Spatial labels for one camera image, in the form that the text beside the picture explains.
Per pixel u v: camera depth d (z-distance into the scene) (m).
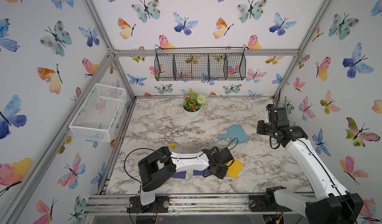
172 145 0.93
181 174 0.82
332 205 0.37
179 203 0.76
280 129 0.54
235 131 1.02
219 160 0.65
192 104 0.96
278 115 0.57
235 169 0.84
